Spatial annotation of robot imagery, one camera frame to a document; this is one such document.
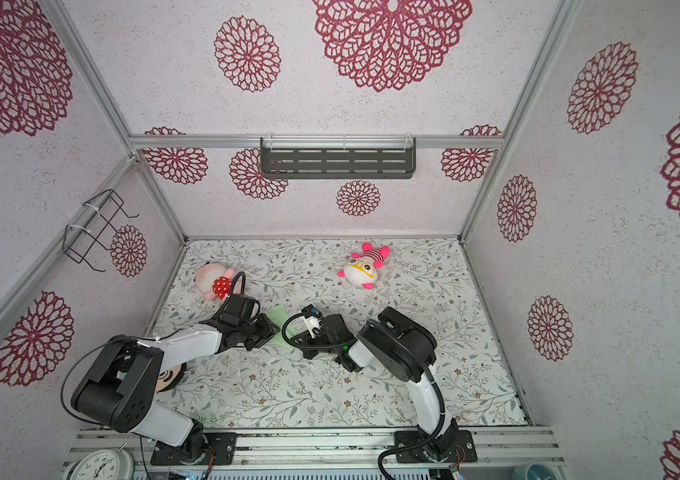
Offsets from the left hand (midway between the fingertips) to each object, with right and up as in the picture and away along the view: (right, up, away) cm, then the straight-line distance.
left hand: (279, 334), depth 92 cm
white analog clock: (-35, -24, -24) cm, 49 cm away
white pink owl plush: (+26, +20, +10) cm, 35 cm away
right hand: (+4, 0, -1) cm, 4 cm away
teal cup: (+63, -25, -25) cm, 72 cm away
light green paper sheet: (-2, +4, +8) cm, 9 cm away
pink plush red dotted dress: (-23, +16, +7) cm, 29 cm away
